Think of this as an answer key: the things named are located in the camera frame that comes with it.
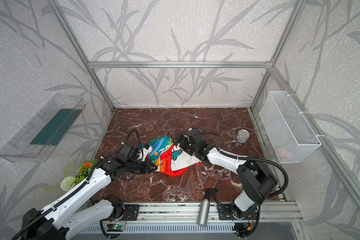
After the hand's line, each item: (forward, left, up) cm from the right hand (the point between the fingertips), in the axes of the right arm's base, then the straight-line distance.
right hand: (176, 138), depth 86 cm
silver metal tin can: (+7, -42, -9) cm, 44 cm away
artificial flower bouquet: (-27, +46, +5) cm, 53 cm away
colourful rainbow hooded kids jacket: (-11, +5, -3) cm, 13 cm away
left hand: (-15, +8, 0) cm, 18 cm away
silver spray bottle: (-34, -15, -10) cm, 38 cm away
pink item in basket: (-13, -54, +6) cm, 56 cm away
